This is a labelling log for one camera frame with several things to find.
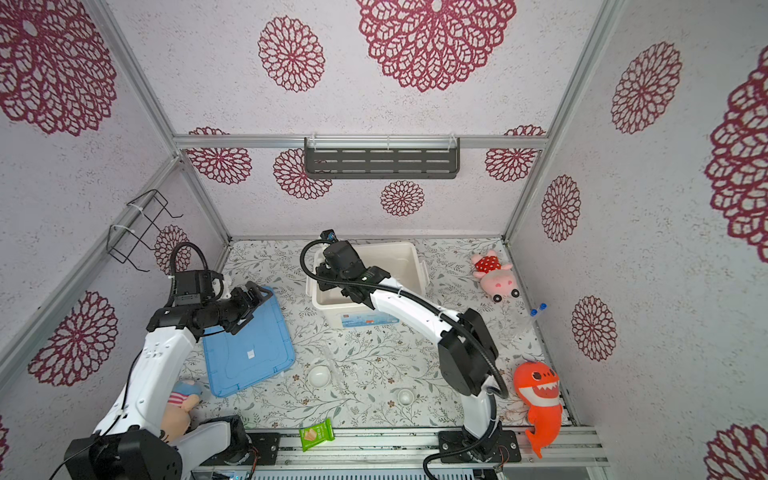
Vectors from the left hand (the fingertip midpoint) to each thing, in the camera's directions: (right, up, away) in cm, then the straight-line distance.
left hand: (263, 307), depth 80 cm
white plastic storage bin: (+38, +12, +20) cm, 45 cm away
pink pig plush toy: (+70, +7, +18) cm, 72 cm away
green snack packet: (+15, -31, -5) cm, 35 cm away
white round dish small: (+38, -25, +1) cm, 46 cm away
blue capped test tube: (+77, 0, +4) cm, 77 cm away
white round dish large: (+14, -20, +5) cm, 25 cm away
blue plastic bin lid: (-6, -14, +10) cm, 19 cm away
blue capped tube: (+73, -2, +2) cm, 73 cm away
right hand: (+15, +12, +2) cm, 19 cm away
